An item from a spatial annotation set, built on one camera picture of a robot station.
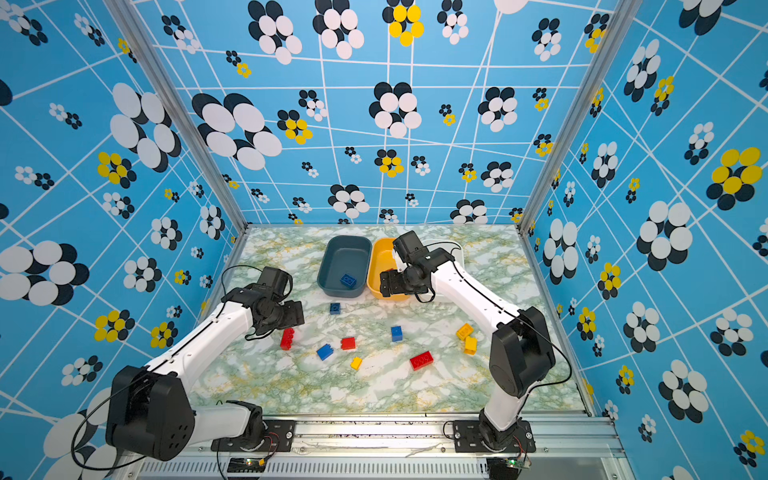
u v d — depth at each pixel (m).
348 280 1.01
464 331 0.91
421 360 0.85
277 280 0.69
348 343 0.89
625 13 0.68
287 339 0.89
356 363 0.85
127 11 0.68
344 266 1.05
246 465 0.72
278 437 0.73
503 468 0.69
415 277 0.61
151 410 0.40
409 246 0.67
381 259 1.10
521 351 0.45
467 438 0.73
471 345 0.87
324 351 0.89
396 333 0.89
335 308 0.96
